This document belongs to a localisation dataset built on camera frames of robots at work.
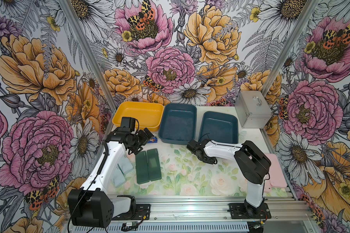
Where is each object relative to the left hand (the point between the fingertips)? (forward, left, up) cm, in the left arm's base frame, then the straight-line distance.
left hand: (149, 145), depth 80 cm
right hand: (+1, -40, -13) cm, 42 cm away
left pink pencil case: (-19, -64, -14) cm, 68 cm away
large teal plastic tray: (+28, -48, -21) cm, 59 cm away
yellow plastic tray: (+38, +8, -17) cm, 42 cm away
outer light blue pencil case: (-12, +19, -15) cm, 27 cm away
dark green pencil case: (-6, +6, -15) cm, 17 cm away
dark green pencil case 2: (-6, -1, -17) cm, 18 cm away
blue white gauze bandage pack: (+13, 0, -15) cm, 20 cm away
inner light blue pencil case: (-5, +16, -15) cm, 22 cm away
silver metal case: (+33, -70, -6) cm, 77 cm away
